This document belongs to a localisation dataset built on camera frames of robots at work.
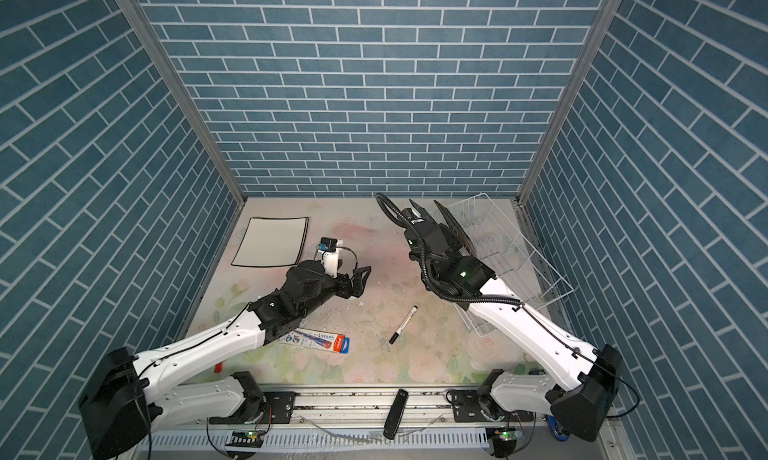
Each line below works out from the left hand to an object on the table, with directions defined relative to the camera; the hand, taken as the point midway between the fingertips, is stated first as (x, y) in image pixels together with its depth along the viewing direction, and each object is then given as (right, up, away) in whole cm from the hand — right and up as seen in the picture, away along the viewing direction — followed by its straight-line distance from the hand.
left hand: (359, 266), depth 78 cm
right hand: (+20, +11, -5) cm, 23 cm away
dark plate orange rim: (+28, +7, +1) cm, 29 cm away
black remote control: (+10, -36, -6) cm, 37 cm away
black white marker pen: (+12, -19, +9) cm, 24 cm away
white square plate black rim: (-35, +5, +28) cm, 45 cm away
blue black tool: (+48, -38, -7) cm, 62 cm away
